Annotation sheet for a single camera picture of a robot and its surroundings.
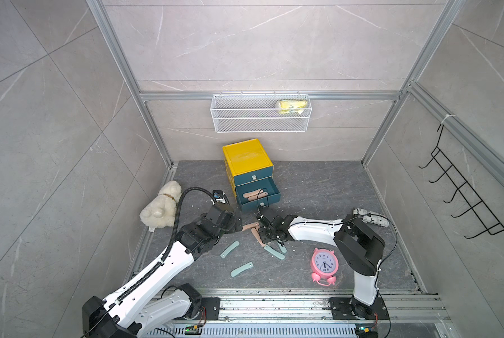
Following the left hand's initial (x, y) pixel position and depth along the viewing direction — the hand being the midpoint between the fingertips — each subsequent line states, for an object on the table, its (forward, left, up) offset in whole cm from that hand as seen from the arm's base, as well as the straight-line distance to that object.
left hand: (230, 213), depth 77 cm
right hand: (+1, -13, -20) cm, 24 cm away
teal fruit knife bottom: (-14, -4, -20) cm, 24 cm away
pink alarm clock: (-14, -37, -18) cm, 43 cm away
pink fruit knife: (+4, -7, -19) cm, 21 cm away
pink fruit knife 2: (-2, -10, -17) cm, 20 cm away
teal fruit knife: (-6, +2, -20) cm, 21 cm away
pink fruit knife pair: (+14, -9, -11) cm, 20 cm away
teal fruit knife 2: (-8, -17, -19) cm, 27 cm away
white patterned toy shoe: (+5, -62, -17) cm, 65 cm away
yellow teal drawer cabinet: (+19, -8, +2) cm, 21 cm away
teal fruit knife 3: (-6, -20, -20) cm, 29 cm away
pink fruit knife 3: (+16, -10, -11) cm, 22 cm away
